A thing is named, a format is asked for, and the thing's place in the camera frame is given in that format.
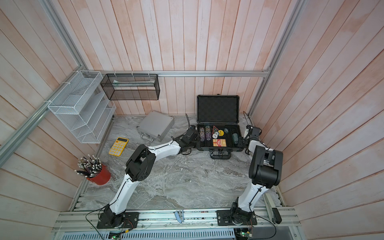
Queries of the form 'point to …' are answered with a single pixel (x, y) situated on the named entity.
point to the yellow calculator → (119, 146)
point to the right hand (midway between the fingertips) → (243, 139)
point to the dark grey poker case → (217, 119)
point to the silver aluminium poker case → (155, 126)
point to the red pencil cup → (93, 169)
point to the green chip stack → (235, 137)
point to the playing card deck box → (219, 142)
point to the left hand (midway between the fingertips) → (200, 143)
